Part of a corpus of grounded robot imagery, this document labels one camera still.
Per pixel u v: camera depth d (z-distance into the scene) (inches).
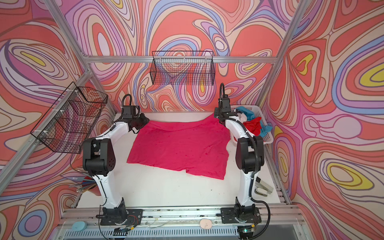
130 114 30.8
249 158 21.2
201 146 38.9
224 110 29.6
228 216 28.7
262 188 31.1
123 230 27.7
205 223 27.7
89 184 30.1
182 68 39.2
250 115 42.5
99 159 20.9
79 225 27.6
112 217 26.3
